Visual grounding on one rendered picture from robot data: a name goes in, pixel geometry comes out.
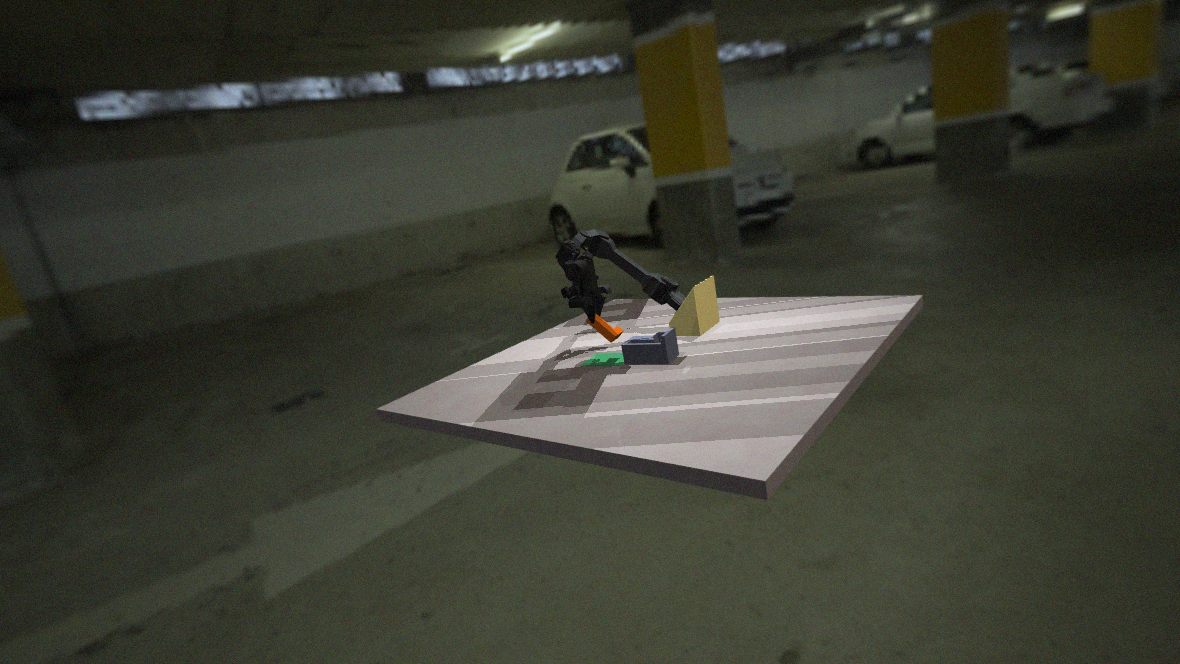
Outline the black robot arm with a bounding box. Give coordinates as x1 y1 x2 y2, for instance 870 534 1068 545
556 229 686 313

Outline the orange l-shaped part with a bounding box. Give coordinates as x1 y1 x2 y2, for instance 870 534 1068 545
586 314 623 343

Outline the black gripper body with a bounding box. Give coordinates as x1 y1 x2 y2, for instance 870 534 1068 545
568 274 612 308

